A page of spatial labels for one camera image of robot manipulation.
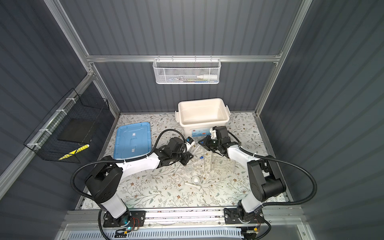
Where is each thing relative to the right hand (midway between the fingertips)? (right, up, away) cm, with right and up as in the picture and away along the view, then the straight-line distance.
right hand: (200, 143), depth 89 cm
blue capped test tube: (+1, -10, +6) cm, 12 cm away
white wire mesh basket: (-10, +57, +35) cm, 67 cm away
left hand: (-5, -7, -1) cm, 8 cm away
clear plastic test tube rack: (+10, -13, +5) cm, 17 cm away
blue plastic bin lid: (-48, 0, +16) cm, 50 cm away
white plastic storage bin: (-1, +18, +18) cm, 26 cm away
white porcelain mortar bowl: (-3, -21, -4) cm, 21 cm away
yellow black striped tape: (-58, -1, -22) cm, 62 cm away
